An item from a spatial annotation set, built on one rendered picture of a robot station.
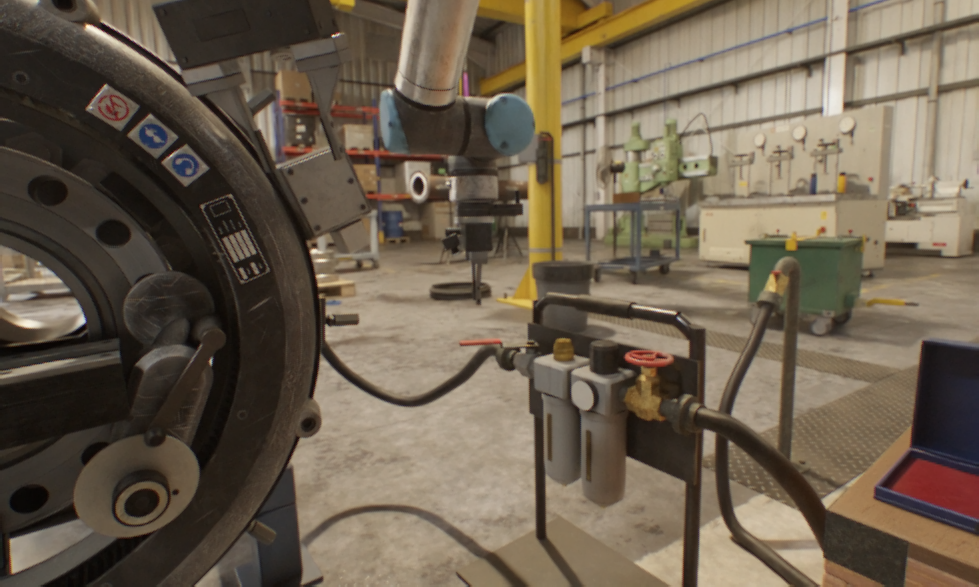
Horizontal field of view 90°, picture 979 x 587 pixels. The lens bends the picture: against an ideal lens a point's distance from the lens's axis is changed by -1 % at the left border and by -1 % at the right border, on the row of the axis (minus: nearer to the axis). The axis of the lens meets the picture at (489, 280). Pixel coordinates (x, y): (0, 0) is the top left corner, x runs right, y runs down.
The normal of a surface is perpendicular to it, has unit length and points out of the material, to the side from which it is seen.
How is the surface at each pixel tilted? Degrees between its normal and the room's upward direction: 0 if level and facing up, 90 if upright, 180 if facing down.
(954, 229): 90
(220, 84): 114
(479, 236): 90
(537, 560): 0
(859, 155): 90
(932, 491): 0
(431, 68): 133
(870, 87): 90
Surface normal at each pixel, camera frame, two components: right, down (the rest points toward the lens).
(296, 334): 0.80, 0.07
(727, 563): -0.03, -0.99
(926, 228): -0.86, 0.09
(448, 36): 0.32, 0.78
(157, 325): 0.61, 0.08
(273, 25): -0.08, 0.52
